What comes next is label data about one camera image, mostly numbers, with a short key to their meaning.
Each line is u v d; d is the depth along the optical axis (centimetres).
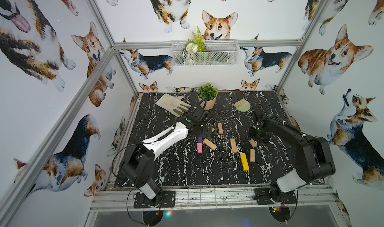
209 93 101
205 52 86
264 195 74
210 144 93
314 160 45
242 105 112
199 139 94
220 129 99
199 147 90
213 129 98
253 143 91
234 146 91
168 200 73
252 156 87
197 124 62
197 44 82
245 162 84
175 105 114
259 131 73
